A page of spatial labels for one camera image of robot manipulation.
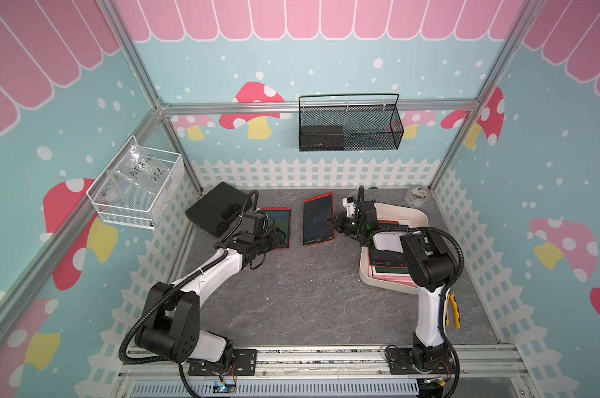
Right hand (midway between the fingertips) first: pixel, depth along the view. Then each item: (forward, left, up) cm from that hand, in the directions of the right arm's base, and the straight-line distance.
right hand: (323, 218), depth 97 cm
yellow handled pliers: (-32, -44, -10) cm, 55 cm away
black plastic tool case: (+10, +45, -5) cm, 46 cm away
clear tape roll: (+20, -46, -9) cm, 51 cm away
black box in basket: (+24, 0, +21) cm, 32 cm away
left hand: (-11, +15, +2) cm, 19 cm away
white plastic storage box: (-15, -23, -8) cm, 29 cm away
